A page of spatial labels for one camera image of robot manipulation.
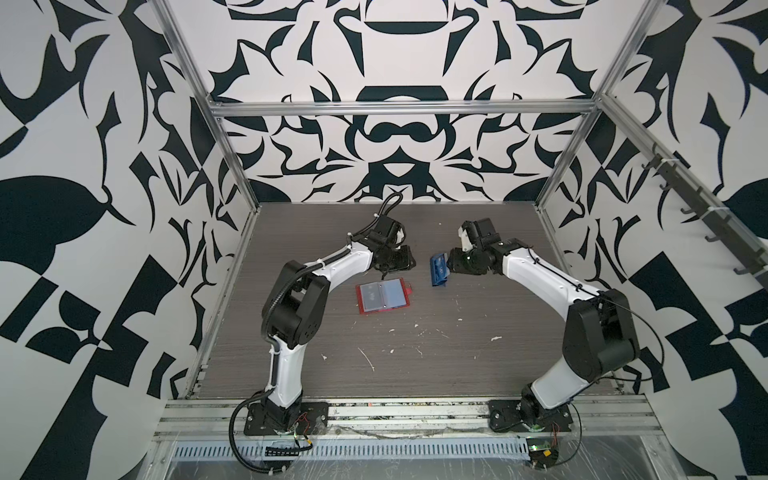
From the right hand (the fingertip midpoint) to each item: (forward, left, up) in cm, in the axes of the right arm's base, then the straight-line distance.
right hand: (451, 258), depth 91 cm
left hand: (+2, +12, -2) cm, 12 cm away
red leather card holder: (-7, +21, -10) cm, 24 cm away
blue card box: (+2, +2, -9) cm, 9 cm away
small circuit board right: (-47, -16, -13) cm, 51 cm away
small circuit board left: (-46, +47, -13) cm, 67 cm away
